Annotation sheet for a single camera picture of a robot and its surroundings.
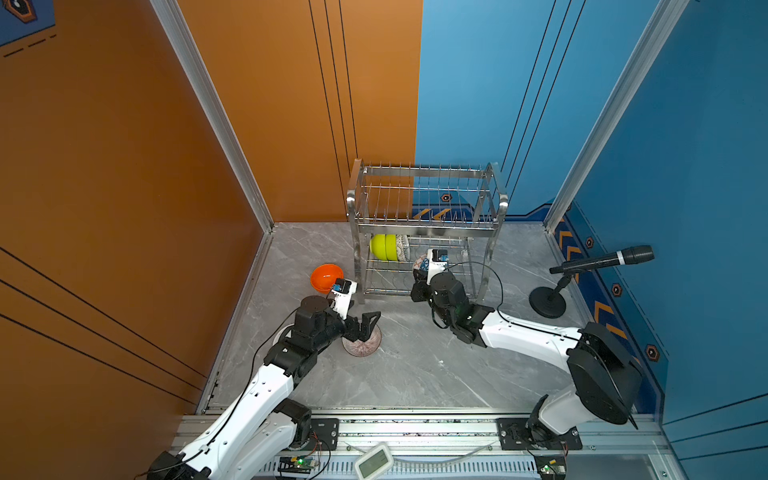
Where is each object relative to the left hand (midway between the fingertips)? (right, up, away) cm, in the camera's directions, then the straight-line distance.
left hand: (367, 305), depth 79 cm
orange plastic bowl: (-16, +6, +21) cm, 27 cm away
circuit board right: (+45, -37, -8) cm, 59 cm away
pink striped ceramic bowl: (-1, -14, +8) cm, 17 cm away
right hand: (+13, +9, +5) cm, 16 cm away
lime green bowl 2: (+6, +16, +19) cm, 25 cm away
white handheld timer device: (+3, -34, -11) cm, 36 cm away
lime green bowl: (+2, +16, +19) cm, 25 cm away
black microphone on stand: (+57, -2, +16) cm, 59 cm away
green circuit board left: (-15, -36, -9) cm, 40 cm away
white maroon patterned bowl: (+9, +16, +20) cm, 27 cm away
